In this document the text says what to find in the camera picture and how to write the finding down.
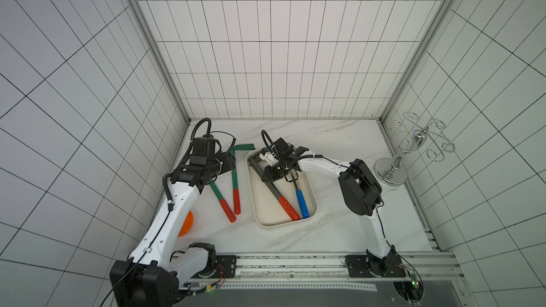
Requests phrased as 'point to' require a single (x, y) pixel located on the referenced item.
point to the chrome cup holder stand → (394, 171)
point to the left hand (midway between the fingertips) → (228, 164)
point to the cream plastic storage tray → (266, 209)
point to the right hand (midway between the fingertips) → (266, 172)
